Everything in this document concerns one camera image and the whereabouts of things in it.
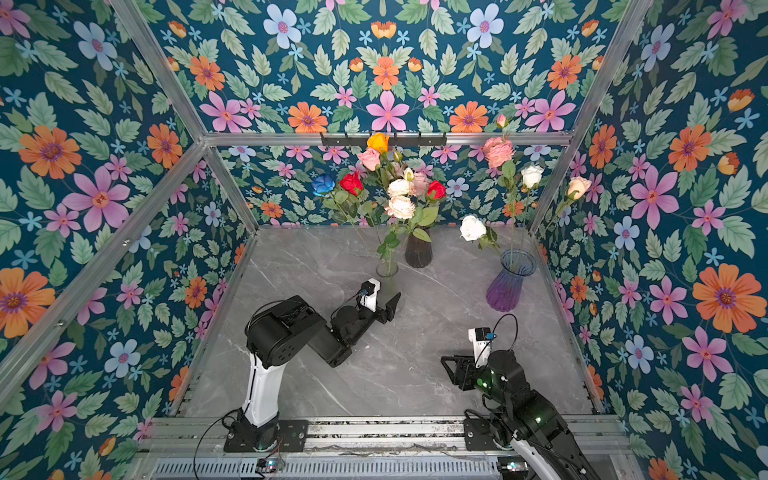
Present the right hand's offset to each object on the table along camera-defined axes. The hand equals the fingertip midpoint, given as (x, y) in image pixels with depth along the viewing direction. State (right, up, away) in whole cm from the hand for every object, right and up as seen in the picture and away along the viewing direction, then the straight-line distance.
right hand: (446, 360), depth 76 cm
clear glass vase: (-16, +24, +10) cm, 30 cm away
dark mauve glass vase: (-6, +28, +29) cm, 41 cm away
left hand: (-14, +19, +13) cm, 27 cm away
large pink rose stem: (-6, +48, +11) cm, 50 cm away
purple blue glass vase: (+20, +15, +15) cm, 29 cm away
